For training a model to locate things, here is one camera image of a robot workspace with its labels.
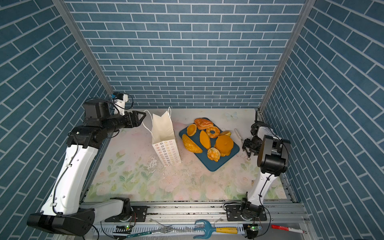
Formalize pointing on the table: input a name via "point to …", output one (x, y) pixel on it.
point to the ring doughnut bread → (217, 132)
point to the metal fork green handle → (167, 229)
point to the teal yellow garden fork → (210, 229)
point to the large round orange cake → (225, 144)
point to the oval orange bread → (205, 139)
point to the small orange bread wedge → (225, 133)
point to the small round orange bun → (191, 129)
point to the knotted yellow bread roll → (214, 153)
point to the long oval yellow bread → (191, 145)
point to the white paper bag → (164, 140)
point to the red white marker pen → (288, 229)
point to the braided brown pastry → (202, 124)
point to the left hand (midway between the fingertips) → (140, 113)
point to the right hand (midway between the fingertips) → (249, 149)
